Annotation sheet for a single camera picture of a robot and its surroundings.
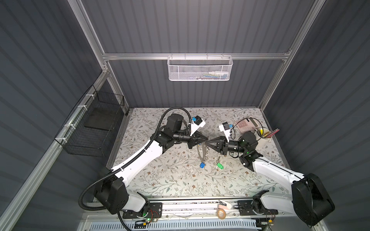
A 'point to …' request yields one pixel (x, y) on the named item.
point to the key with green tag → (218, 163)
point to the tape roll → (221, 213)
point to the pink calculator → (247, 125)
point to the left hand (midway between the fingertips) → (207, 139)
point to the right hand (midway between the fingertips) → (208, 146)
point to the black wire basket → (88, 130)
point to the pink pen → (270, 135)
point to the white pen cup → (263, 136)
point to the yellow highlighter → (261, 131)
